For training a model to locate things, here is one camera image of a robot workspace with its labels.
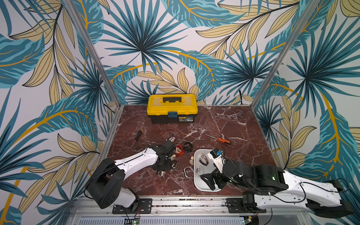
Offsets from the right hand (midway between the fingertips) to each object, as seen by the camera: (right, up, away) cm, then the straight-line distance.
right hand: (207, 172), depth 63 cm
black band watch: (-7, +5, +34) cm, 35 cm away
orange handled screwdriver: (+16, +9, +36) cm, 40 cm away
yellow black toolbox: (-18, +31, +32) cm, 48 cm away
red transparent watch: (-13, +3, +29) cm, 32 cm away
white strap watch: (-9, -9, +20) cm, 24 cm away
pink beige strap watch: (-17, +10, +35) cm, 40 cm away
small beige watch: (-5, -1, +21) cm, 22 cm away
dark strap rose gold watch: (+1, -2, +24) cm, 24 cm away
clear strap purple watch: (0, -7, +21) cm, 22 cm away
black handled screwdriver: (-42, +12, +37) cm, 57 cm away
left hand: (-22, -6, +21) cm, 31 cm away
